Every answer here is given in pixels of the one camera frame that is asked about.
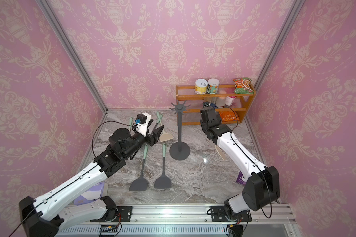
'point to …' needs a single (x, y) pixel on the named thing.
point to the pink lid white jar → (220, 100)
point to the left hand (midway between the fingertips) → (158, 124)
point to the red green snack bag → (243, 86)
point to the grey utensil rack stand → (179, 150)
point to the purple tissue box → (100, 191)
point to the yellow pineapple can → (200, 86)
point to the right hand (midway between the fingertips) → (212, 117)
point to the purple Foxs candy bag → (239, 179)
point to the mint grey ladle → (140, 184)
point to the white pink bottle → (229, 100)
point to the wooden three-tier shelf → (232, 106)
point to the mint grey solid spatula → (163, 181)
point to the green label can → (212, 86)
